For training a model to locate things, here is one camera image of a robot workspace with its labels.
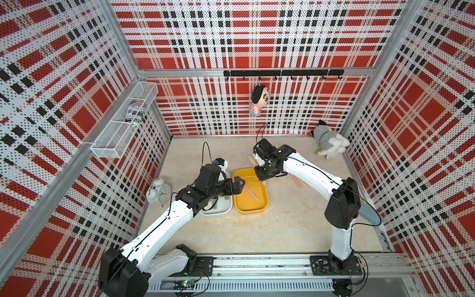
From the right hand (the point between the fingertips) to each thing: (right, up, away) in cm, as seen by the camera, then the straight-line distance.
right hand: (264, 175), depth 85 cm
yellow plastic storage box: (-9, -16, +10) cm, 21 cm away
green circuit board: (-32, -40, -15) cm, 54 cm away
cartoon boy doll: (-2, +38, +6) cm, 38 cm away
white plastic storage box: (-20, -16, +7) cm, 27 cm away
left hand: (-12, -3, -7) cm, 14 cm away
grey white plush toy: (+41, +16, +19) cm, 48 cm away
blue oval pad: (+50, -18, +1) cm, 53 cm away
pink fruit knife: (-6, -11, +9) cm, 15 cm away
